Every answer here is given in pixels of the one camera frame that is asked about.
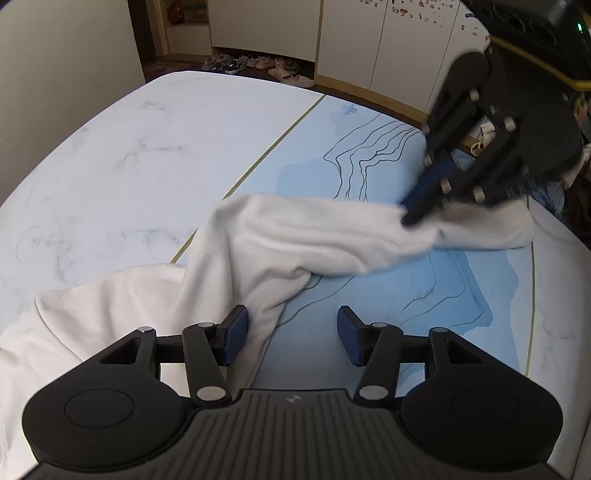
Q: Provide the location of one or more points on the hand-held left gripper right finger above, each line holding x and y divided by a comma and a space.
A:
351, 337

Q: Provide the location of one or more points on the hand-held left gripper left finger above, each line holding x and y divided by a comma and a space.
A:
235, 334

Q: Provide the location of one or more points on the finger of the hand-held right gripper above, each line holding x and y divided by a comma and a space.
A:
443, 129
498, 175

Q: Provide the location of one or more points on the white printed sweatshirt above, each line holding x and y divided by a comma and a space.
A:
286, 240

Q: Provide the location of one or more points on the blue printed table mat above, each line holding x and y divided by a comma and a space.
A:
392, 286

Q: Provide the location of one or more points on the white cabinet with stickers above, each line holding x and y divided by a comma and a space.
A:
369, 41

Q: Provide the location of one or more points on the row of shoes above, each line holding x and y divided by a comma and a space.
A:
258, 64

